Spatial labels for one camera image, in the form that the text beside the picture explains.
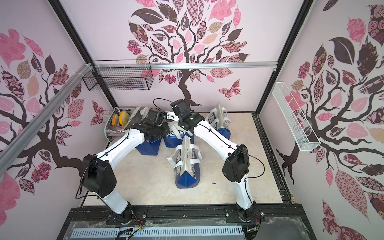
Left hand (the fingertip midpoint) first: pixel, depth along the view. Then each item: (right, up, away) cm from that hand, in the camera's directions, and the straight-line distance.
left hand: (168, 133), depth 88 cm
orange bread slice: (-33, +9, +2) cm, 35 cm away
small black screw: (+27, -29, -3) cm, 40 cm away
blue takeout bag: (+12, -11, -19) cm, 25 cm away
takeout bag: (+5, 0, -2) cm, 6 cm away
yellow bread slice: (-29, +10, +4) cm, 31 cm away
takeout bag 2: (+30, +9, 0) cm, 31 cm away
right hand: (+11, +15, -5) cm, 19 cm away
